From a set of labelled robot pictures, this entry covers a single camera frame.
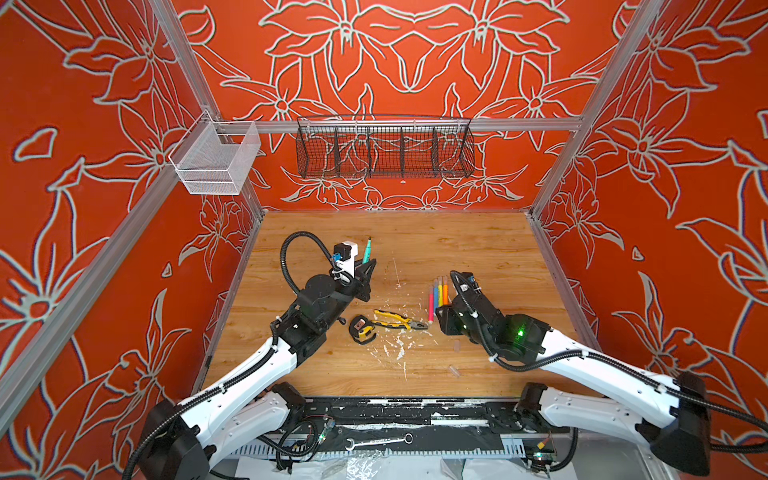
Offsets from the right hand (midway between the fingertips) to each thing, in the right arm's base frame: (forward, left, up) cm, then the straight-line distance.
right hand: (435, 311), depth 76 cm
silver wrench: (-26, +8, -14) cm, 31 cm away
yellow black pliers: (+3, +7, -13) cm, 15 cm away
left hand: (+8, +16, +13) cm, 22 cm away
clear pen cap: (-11, -6, -14) cm, 19 cm away
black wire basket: (+52, +12, +16) cm, 56 cm away
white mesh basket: (+47, +67, +17) cm, 83 cm away
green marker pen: (+7, +17, +15) cm, 24 cm away
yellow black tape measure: (+1, +21, -12) cm, 24 cm away
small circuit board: (-30, -22, -16) cm, 41 cm away
